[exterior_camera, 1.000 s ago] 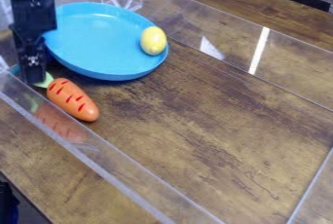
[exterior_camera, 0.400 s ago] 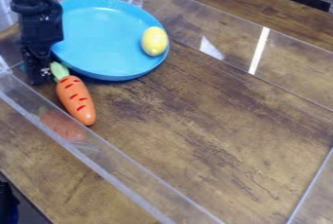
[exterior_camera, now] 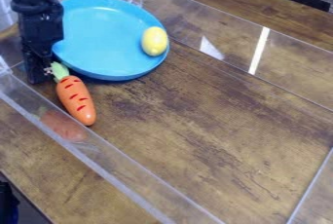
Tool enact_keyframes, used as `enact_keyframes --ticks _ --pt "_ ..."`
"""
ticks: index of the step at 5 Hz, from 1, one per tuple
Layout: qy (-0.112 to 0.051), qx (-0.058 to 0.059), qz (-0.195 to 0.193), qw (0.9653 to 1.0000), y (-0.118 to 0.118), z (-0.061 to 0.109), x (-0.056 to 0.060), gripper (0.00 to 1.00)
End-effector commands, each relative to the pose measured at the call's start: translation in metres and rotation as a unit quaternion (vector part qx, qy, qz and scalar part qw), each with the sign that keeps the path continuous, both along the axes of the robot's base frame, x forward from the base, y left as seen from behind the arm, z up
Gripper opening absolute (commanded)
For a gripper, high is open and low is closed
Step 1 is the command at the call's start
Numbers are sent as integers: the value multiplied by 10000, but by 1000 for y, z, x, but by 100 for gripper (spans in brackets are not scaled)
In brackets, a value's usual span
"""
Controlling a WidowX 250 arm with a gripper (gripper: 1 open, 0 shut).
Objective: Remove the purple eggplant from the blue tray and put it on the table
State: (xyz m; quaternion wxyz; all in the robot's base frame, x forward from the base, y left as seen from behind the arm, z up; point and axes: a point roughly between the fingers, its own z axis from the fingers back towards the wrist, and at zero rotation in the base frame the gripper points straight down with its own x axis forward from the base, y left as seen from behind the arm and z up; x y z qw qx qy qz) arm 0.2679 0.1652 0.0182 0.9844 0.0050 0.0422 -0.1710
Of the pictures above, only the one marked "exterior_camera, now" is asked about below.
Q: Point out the dark object at bottom left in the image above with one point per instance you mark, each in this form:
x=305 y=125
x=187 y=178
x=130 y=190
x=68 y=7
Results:
x=8 y=205

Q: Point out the orange toy carrot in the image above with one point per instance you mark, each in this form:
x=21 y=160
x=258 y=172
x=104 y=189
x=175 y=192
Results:
x=73 y=94

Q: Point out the yellow toy lemon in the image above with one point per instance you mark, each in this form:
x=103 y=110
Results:
x=154 y=41

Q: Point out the clear acrylic enclosure wall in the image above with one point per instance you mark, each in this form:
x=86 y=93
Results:
x=219 y=139

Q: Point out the blue plastic plate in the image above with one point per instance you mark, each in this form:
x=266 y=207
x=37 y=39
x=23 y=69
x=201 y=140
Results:
x=103 y=31

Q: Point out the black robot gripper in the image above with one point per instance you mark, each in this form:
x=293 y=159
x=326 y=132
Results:
x=40 y=21

